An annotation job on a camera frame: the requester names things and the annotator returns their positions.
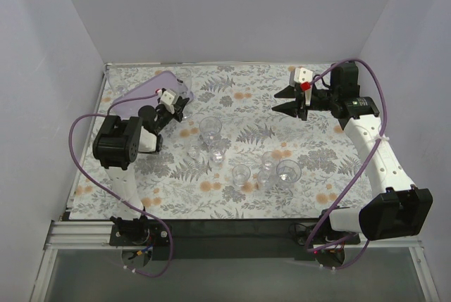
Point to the clear stemmed glass back left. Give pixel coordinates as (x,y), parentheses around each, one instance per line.
(115,79)

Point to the clear champagne flute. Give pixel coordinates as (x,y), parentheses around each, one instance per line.
(184,77)

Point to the large clear tumbler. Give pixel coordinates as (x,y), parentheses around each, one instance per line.
(288,172)
(210,130)

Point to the large clear tumbler centre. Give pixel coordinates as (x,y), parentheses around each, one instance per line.
(210,130)

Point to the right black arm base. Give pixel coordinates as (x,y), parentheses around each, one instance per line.
(332,256)

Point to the large clear tumbler right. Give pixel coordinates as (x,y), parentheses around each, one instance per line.
(288,172)

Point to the clear tumbler centre front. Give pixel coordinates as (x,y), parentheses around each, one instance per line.
(240,174)

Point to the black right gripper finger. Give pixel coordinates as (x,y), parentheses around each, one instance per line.
(288,92)
(293,109)

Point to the purple plastic tray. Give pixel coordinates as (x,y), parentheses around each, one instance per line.
(129,104)

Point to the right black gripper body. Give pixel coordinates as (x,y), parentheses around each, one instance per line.
(303,101)

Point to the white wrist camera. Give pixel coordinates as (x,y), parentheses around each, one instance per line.
(301,78)
(167,98)

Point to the floral patterned tablecloth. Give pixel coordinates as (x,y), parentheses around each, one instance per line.
(171,185)

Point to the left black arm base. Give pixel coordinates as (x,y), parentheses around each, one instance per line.
(142,234)

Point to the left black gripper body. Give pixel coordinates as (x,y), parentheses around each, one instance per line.
(176,110)

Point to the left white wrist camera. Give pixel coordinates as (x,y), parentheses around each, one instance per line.
(167,98)

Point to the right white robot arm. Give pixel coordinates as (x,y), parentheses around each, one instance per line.
(398,207)

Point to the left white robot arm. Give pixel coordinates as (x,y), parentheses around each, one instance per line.
(117,146)

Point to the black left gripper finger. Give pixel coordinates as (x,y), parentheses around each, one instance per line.
(179,114)
(182,102)

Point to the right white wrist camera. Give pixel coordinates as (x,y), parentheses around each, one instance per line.
(301,78)

